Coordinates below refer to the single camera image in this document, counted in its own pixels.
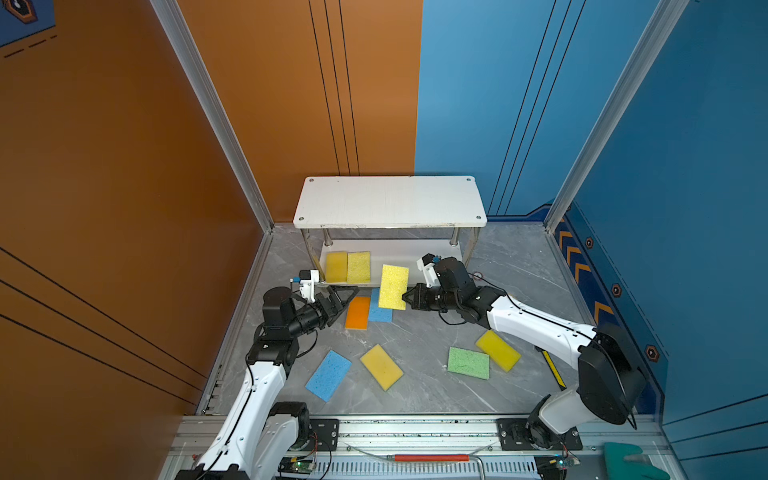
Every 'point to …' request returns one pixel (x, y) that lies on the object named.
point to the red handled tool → (429, 457)
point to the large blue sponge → (329, 376)
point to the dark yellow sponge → (381, 367)
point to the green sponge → (467, 362)
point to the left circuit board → (298, 465)
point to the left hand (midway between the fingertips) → (354, 295)
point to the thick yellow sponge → (336, 267)
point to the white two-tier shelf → (453, 203)
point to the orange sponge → (357, 316)
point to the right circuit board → (564, 462)
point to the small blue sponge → (378, 314)
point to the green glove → (617, 468)
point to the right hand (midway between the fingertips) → (399, 297)
